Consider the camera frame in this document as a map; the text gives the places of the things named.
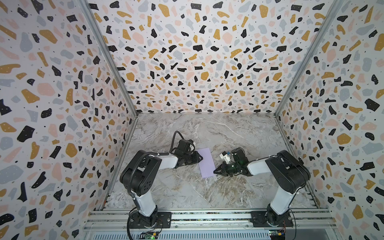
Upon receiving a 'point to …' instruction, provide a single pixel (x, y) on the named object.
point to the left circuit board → (151, 235)
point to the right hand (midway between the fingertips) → (212, 170)
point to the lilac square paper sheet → (206, 165)
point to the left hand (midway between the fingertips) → (203, 156)
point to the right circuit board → (277, 234)
